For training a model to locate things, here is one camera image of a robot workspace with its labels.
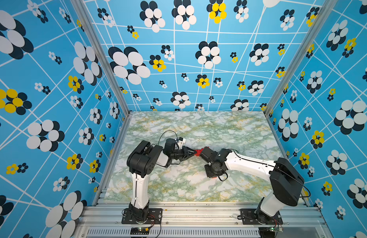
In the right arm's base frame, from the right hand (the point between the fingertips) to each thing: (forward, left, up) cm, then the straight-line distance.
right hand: (211, 173), depth 85 cm
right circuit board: (-27, -25, -3) cm, 37 cm away
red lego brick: (+21, 0, -5) cm, 21 cm away
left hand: (+13, +8, +1) cm, 15 cm away
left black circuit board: (-27, +37, -5) cm, 47 cm away
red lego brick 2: (-6, 0, +9) cm, 11 cm away
